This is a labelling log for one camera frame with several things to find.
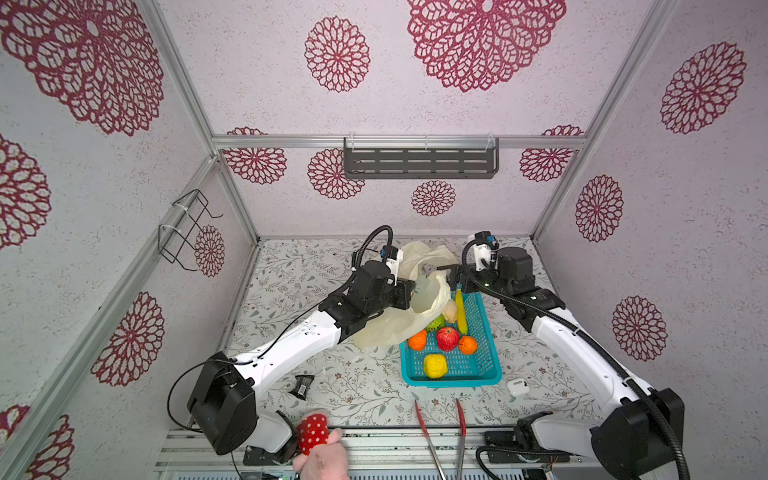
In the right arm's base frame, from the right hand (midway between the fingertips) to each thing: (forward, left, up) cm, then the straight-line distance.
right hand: (451, 263), depth 78 cm
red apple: (-11, -1, -21) cm, 23 cm away
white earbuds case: (-22, -20, -27) cm, 40 cm away
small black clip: (-25, +39, -23) cm, 52 cm away
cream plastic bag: (-13, +14, -12) cm, 22 cm away
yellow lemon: (-19, +3, -21) cm, 29 cm away
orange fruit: (-12, +8, -22) cm, 26 cm away
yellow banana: (-1, -7, -24) cm, 25 cm away
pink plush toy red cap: (-41, +30, -18) cm, 54 cm away
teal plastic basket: (-19, -10, -21) cm, 30 cm away
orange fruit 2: (-12, -7, -23) cm, 27 cm away
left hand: (-5, +10, -4) cm, 12 cm away
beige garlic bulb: (-1, -3, -22) cm, 22 cm away
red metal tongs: (-35, -3, -27) cm, 44 cm away
